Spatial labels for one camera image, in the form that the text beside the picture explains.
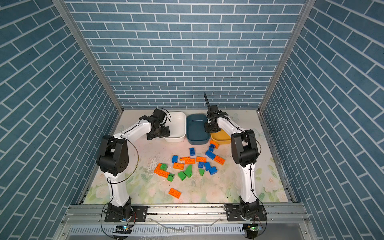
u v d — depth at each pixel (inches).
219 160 36.1
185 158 36.0
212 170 34.4
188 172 34.3
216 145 38.2
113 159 20.4
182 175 33.4
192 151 37.2
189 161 35.9
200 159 36.8
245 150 22.4
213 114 32.2
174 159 36.0
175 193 31.7
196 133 42.1
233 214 29.0
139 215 28.9
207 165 35.0
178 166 34.9
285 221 28.5
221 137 40.1
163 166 34.1
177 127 41.8
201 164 35.0
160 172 34.2
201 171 34.9
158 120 30.3
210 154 36.9
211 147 37.8
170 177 33.3
